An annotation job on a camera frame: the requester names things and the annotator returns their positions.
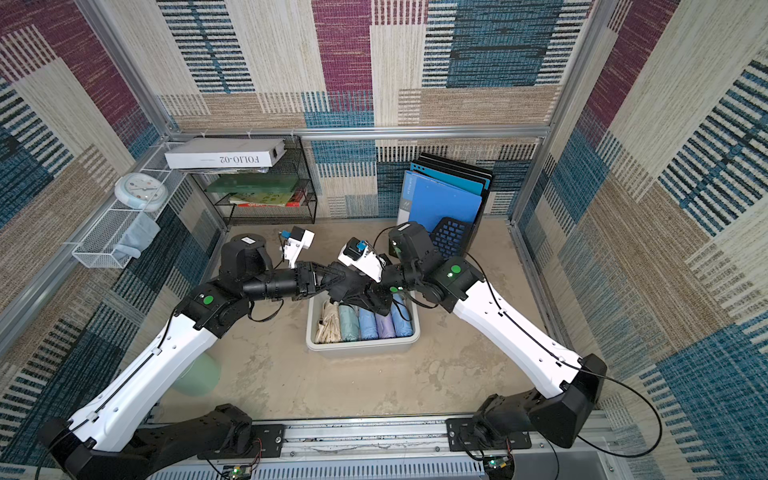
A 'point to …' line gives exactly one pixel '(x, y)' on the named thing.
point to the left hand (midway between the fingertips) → (340, 276)
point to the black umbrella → (347, 283)
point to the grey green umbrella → (349, 323)
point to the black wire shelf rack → (285, 194)
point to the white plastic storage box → (373, 348)
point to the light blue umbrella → (367, 324)
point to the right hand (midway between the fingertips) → (349, 282)
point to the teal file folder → (460, 181)
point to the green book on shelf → (252, 183)
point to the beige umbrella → (328, 328)
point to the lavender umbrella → (385, 326)
